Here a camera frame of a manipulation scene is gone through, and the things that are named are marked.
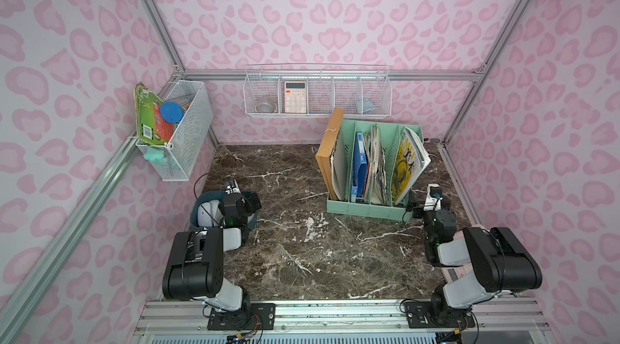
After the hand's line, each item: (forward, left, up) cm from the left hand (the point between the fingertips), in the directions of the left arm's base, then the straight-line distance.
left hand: (240, 191), depth 94 cm
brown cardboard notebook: (-1, -33, +25) cm, 42 cm away
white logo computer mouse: (-8, +10, -3) cm, 14 cm away
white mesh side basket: (-5, +12, +25) cm, 28 cm away
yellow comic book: (+4, -63, +14) cm, 65 cm away
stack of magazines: (-4, -50, +10) cm, 52 cm away
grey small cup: (+31, -50, +17) cm, 61 cm away
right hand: (-2, -70, +4) cm, 70 cm away
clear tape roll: (+27, -10, +20) cm, 35 cm away
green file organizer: (+16, -58, +15) cm, 62 cm away
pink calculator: (+29, -22, +23) cm, 43 cm away
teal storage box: (-10, -6, -1) cm, 12 cm away
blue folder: (+2, -46, +9) cm, 47 cm away
